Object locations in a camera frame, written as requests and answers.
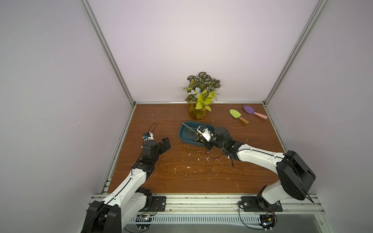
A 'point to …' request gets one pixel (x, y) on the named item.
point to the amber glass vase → (196, 114)
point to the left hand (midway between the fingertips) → (164, 140)
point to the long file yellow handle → (192, 129)
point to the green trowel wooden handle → (237, 114)
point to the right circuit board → (267, 221)
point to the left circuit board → (144, 221)
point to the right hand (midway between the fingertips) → (201, 132)
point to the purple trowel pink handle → (250, 110)
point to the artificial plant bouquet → (202, 90)
